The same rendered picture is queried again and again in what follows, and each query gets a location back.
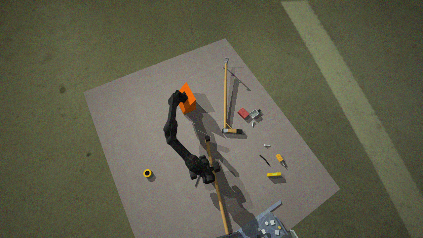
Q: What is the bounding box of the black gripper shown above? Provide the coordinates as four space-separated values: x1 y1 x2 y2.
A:
189 161 220 180

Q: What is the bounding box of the white open tray with dark handle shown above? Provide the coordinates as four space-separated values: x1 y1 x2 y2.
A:
250 109 261 118

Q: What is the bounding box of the long wooden-handled scraper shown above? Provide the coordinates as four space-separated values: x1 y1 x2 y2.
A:
205 135 240 238

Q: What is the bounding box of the yellow cylinder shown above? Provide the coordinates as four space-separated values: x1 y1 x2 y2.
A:
143 169 152 178

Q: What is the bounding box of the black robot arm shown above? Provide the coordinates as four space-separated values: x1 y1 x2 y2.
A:
163 90 215 184

